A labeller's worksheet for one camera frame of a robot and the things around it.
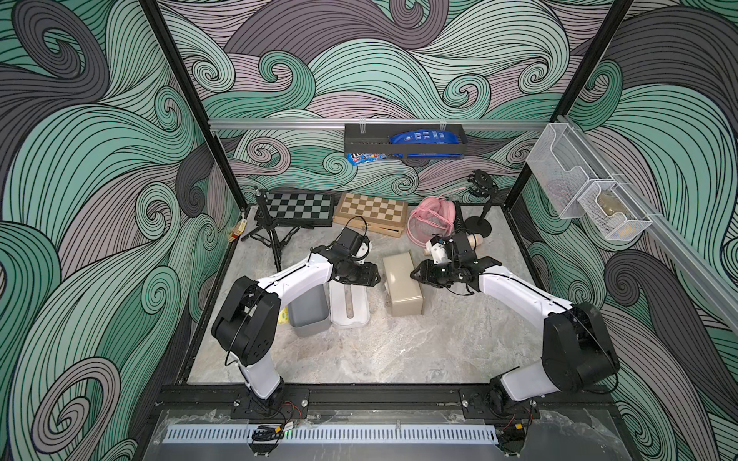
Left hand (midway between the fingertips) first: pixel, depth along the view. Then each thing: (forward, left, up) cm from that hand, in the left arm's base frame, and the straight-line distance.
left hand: (373, 275), depth 87 cm
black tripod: (+14, +35, +3) cm, 38 cm away
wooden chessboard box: (+33, 0, -7) cm, 33 cm away
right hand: (0, -14, 0) cm, 14 cm away
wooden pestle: (+25, -42, -14) cm, 51 cm away
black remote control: (+31, -36, -8) cm, 48 cm away
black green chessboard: (+34, +30, -7) cm, 46 cm away
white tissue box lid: (-6, +11, -10) cm, 16 cm away
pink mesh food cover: (+30, -24, -5) cm, 39 cm away
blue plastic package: (+37, -16, +26) cm, 48 cm away
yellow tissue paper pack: (-12, +27, -5) cm, 30 cm away
